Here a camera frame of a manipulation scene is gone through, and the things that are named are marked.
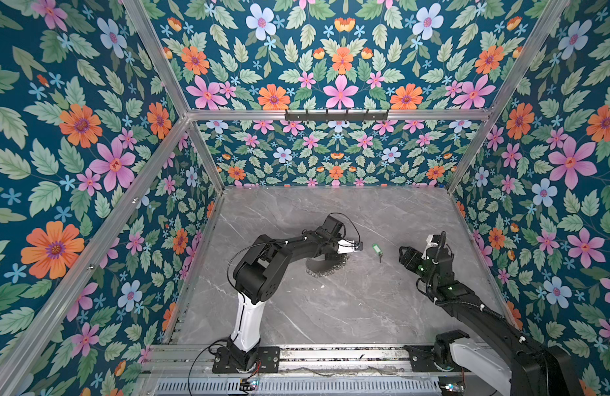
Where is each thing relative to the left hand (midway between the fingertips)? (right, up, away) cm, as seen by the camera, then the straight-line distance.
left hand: (345, 243), depth 98 cm
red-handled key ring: (-11, -9, -3) cm, 15 cm away
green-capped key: (+13, -2, 0) cm, 13 cm away
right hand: (+23, 0, -12) cm, 26 cm away
